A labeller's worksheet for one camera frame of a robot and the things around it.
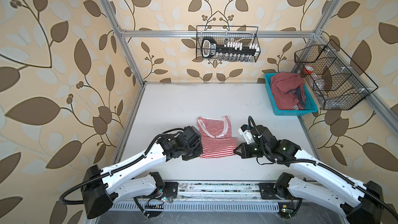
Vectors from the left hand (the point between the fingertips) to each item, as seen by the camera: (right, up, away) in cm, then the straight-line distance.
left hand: (205, 152), depth 74 cm
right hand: (+14, -1, 0) cm, 14 cm away
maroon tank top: (+58, +31, +33) cm, 74 cm away
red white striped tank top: (+6, +3, +17) cm, 19 cm away
